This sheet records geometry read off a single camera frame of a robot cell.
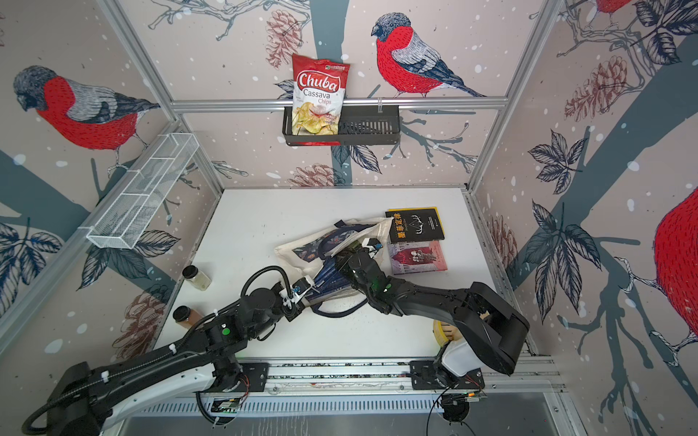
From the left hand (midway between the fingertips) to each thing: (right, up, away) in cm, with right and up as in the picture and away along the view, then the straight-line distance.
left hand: (311, 279), depth 76 cm
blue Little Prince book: (+4, -2, +10) cm, 11 cm away
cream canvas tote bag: (0, +6, +5) cm, 8 cm away
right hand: (+6, +5, +7) cm, 10 cm away
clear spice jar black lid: (-38, -2, +9) cm, 39 cm away
